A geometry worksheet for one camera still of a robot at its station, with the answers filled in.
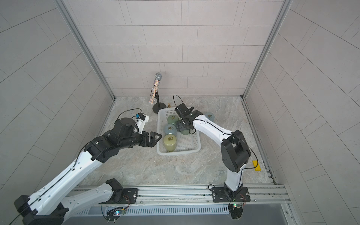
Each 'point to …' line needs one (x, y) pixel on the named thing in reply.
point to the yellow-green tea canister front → (170, 142)
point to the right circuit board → (236, 210)
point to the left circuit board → (114, 213)
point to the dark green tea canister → (185, 132)
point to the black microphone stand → (159, 105)
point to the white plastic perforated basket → (186, 144)
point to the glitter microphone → (158, 77)
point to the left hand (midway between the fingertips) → (158, 135)
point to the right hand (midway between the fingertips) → (184, 125)
